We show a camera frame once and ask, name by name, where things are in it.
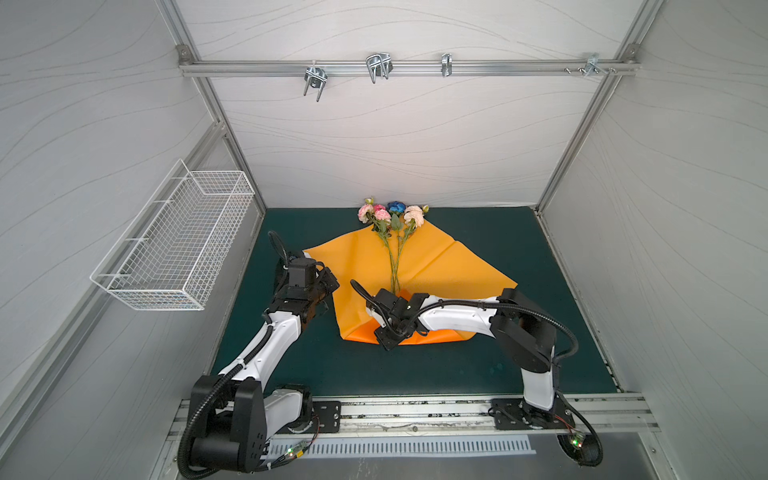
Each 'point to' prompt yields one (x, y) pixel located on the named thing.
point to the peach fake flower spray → (414, 218)
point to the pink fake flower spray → (380, 222)
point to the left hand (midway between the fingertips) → (339, 270)
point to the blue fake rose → (397, 208)
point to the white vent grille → (326, 448)
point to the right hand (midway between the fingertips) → (385, 332)
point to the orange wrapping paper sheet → (417, 259)
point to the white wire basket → (172, 252)
